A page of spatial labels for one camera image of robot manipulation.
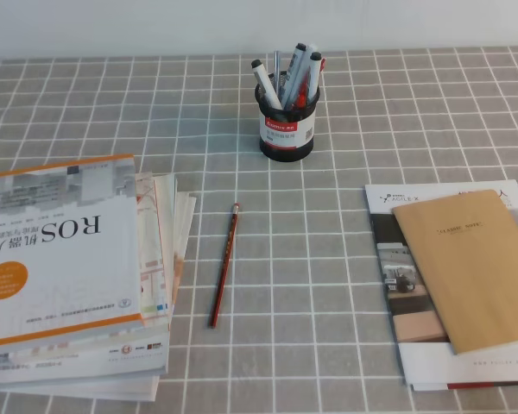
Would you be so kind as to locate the black mesh pen holder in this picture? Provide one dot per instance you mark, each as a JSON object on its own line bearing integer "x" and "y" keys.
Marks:
{"x": 286, "y": 135}

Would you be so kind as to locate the white orange ROS book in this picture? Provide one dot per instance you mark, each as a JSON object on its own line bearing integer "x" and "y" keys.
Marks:
{"x": 69, "y": 257}

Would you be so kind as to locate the grey checked tablecloth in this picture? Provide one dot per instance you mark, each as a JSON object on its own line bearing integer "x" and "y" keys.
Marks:
{"x": 303, "y": 325}

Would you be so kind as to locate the tan kraft notebook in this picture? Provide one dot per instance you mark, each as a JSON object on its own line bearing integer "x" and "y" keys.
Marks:
{"x": 466, "y": 249}

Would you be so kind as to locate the white marker black end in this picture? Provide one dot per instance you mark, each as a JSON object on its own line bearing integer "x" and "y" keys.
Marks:
{"x": 311, "y": 82}

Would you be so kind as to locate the beige patterned booklet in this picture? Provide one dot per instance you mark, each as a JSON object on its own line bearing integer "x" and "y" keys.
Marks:
{"x": 164, "y": 218}

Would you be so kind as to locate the white bottom book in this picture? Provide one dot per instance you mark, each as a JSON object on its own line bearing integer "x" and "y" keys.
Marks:
{"x": 122, "y": 366}

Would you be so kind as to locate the red wooden pencil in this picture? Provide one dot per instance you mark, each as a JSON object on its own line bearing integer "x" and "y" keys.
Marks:
{"x": 225, "y": 266}

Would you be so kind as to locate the white Agilex brochure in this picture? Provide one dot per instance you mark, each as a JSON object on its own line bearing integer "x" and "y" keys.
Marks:
{"x": 427, "y": 358}

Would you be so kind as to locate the white marker black cap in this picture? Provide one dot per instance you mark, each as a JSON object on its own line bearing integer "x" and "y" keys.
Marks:
{"x": 264, "y": 81}

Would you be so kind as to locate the silver grey pen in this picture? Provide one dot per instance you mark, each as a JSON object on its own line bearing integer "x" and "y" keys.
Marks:
{"x": 277, "y": 72}

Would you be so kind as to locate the grey marker black cap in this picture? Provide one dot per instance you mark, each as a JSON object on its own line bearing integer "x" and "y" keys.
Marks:
{"x": 291, "y": 73}

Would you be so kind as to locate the translucent white marker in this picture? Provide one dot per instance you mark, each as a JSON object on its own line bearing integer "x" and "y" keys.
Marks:
{"x": 300, "y": 75}

